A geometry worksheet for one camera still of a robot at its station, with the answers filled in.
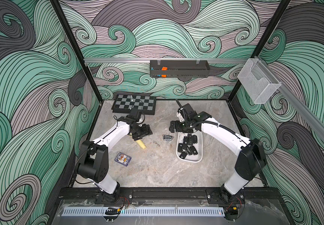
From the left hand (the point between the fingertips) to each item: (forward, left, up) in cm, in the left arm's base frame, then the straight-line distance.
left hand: (148, 133), depth 87 cm
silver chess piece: (+35, +16, -5) cm, 39 cm away
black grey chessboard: (+33, +23, -7) cm, 40 cm away
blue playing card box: (-13, +16, -9) cm, 22 cm away
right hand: (+1, -18, +4) cm, 19 cm away
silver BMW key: (+2, -13, -9) cm, 16 cm away
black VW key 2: (-5, -22, -8) cm, 24 cm away
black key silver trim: (-1, -28, -8) cm, 29 cm away
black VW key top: (-10, -23, -10) cm, 27 cm away
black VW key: (+1, -32, -9) cm, 33 cm away
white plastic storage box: (-4, -34, -10) cm, 36 cm away
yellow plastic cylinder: (-3, +5, -9) cm, 11 cm away
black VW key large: (0, -25, -9) cm, 27 cm away
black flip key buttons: (-8, -27, -8) cm, 29 cm away
